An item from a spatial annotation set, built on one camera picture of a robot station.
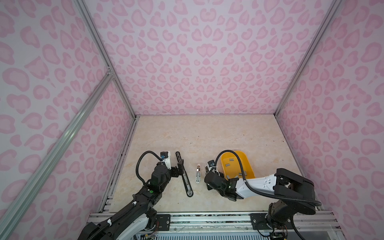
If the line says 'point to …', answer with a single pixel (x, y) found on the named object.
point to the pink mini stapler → (198, 175)
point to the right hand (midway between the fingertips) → (208, 176)
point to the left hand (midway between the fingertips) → (177, 158)
